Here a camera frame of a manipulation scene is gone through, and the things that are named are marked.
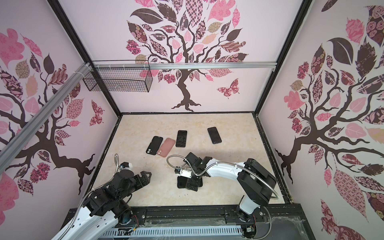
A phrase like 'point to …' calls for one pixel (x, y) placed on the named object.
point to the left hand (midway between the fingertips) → (145, 180)
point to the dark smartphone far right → (214, 135)
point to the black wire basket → (121, 76)
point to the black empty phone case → (154, 145)
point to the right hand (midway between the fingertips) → (189, 177)
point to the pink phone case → (166, 147)
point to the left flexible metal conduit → (116, 169)
